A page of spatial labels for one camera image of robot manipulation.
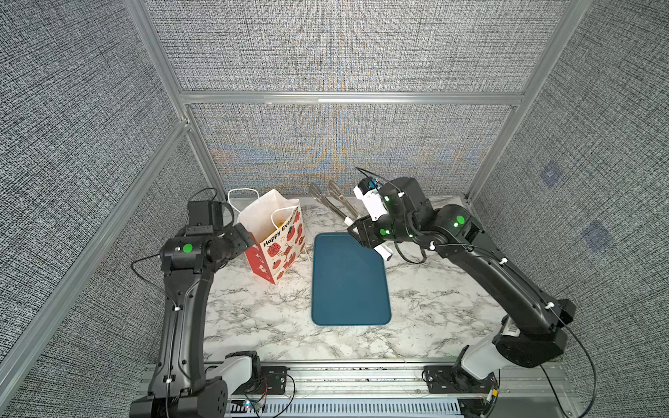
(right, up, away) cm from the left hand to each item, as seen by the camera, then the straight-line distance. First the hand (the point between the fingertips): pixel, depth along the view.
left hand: (240, 240), depth 69 cm
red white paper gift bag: (+8, +4, +6) cm, 11 cm away
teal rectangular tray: (+31, -17, +25) cm, 43 cm away
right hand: (+30, +6, -6) cm, 32 cm away
